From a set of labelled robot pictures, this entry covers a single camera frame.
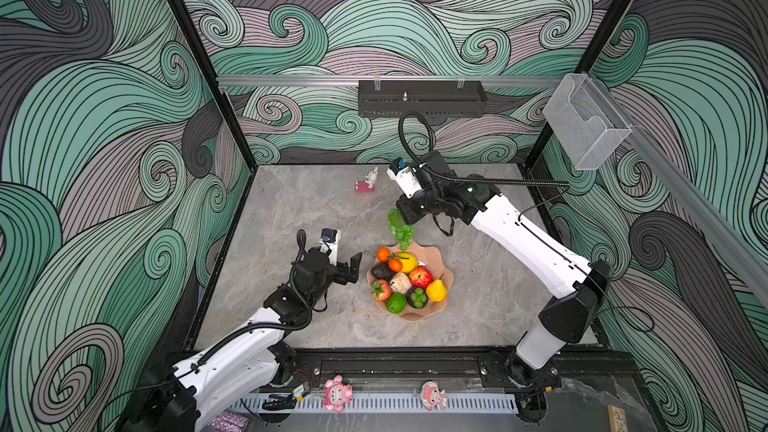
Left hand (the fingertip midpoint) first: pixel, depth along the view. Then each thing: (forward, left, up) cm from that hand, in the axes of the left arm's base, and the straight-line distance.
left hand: (346, 248), depth 81 cm
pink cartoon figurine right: (-33, -22, -9) cm, 41 cm away
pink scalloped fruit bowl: (+2, -26, -9) cm, 27 cm away
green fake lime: (-13, -14, -6) cm, 20 cm away
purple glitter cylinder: (-38, +24, -9) cm, 46 cm away
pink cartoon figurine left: (-33, 0, -9) cm, 34 cm away
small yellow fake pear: (-10, -25, -5) cm, 27 cm away
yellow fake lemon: (-1, -18, -6) cm, 19 cm away
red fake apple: (-5, -21, -7) cm, 23 cm away
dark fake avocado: (-5, -10, -4) cm, 12 cm away
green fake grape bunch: (+1, -16, +6) cm, 17 cm away
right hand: (+5, -14, +14) cm, 20 cm away
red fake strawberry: (-10, -10, -4) cm, 15 cm away
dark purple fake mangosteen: (-12, -19, -5) cm, 23 cm away
